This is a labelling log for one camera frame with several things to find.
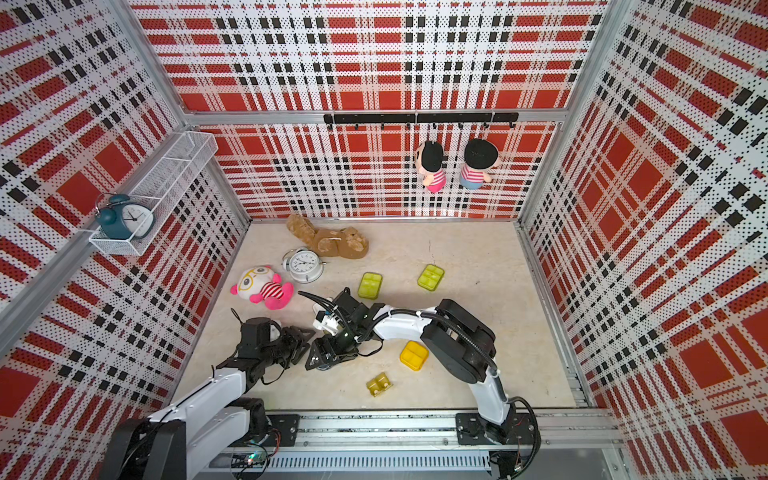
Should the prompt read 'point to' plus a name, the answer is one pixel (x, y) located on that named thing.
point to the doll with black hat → (479, 156)
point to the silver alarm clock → (304, 266)
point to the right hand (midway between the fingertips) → (324, 364)
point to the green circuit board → (255, 459)
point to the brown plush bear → (347, 242)
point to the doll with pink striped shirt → (429, 159)
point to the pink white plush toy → (263, 285)
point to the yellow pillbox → (414, 355)
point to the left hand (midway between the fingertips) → (319, 335)
